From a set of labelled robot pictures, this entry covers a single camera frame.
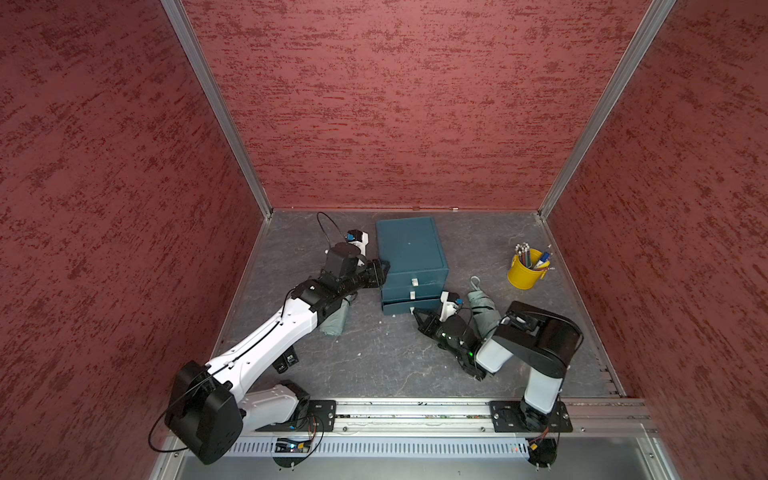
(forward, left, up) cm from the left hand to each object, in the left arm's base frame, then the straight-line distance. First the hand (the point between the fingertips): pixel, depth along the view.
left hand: (381, 272), depth 79 cm
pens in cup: (+10, -43, -3) cm, 44 cm away
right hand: (-5, -9, -17) cm, 20 cm away
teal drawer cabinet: (0, -10, 0) cm, 10 cm away
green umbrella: (-8, +14, -17) cm, 23 cm away
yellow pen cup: (+8, -46, -14) cm, 48 cm away
